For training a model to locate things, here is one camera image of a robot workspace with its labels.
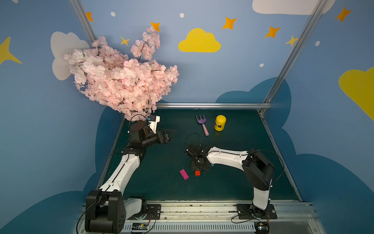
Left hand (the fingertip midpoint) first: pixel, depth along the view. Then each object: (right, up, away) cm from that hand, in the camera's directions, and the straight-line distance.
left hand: (172, 129), depth 78 cm
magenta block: (+6, -28, +9) cm, 30 cm away
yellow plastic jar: (+32, +4, +25) cm, 41 cm away
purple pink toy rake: (+21, +5, +37) cm, 42 cm away
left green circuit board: (-15, -49, -6) cm, 51 cm away
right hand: (+14, -24, +12) cm, 30 cm away
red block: (+15, -27, +8) cm, 32 cm away
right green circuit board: (+47, -50, -5) cm, 69 cm away
